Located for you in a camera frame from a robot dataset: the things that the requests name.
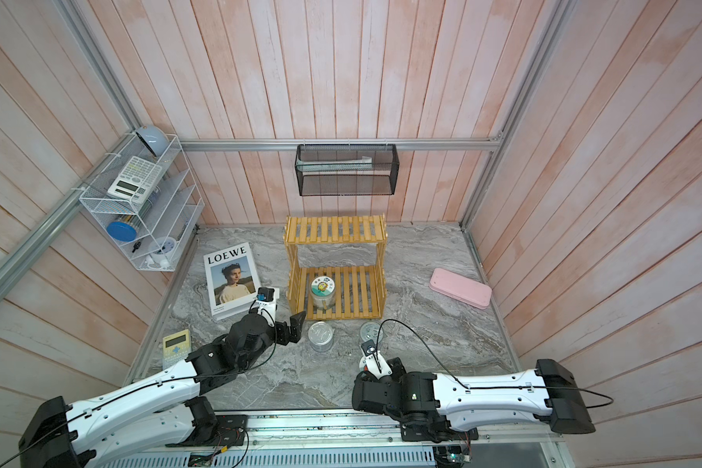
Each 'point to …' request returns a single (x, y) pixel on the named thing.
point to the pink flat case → (460, 288)
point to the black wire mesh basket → (382, 179)
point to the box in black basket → (365, 163)
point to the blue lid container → (121, 232)
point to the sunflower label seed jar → (323, 291)
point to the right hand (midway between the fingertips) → (371, 372)
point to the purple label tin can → (371, 331)
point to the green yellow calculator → (175, 348)
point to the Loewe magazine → (232, 280)
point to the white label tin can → (320, 336)
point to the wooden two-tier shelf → (360, 291)
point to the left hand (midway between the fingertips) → (290, 314)
